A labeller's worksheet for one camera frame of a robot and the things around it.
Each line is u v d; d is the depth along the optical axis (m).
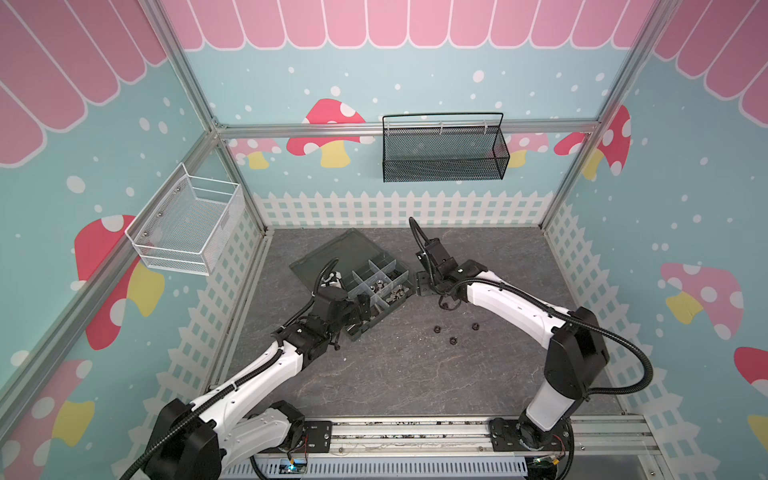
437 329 0.93
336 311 0.63
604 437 0.76
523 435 0.67
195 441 0.40
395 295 1.00
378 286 1.02
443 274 0.64
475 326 0.94
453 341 0.92
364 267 1.05
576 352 0.45
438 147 0.94
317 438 0.75
